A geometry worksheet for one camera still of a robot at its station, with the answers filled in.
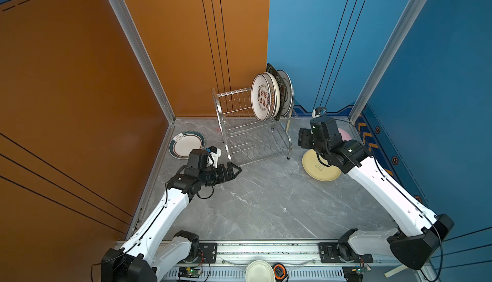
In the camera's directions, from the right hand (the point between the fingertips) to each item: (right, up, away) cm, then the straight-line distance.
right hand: (302, 132), depth 74 cm
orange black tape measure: (-10, -50, -7) cm, 51 cm away
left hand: (-27, -16, +4) cm, 32 cm away
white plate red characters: (-16, +15, +8) cm, 23 cm away
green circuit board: (-42, -52, -3) cm, 68 cm away
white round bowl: (-17, -52, -3) cm, 55 cm away
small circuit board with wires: (+18, -53, -3) cm, 56 cm away
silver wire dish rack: (-22, -4, +32) cm, 39 cm away
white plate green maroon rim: (-59, -6, +32) cm, 67 cm away
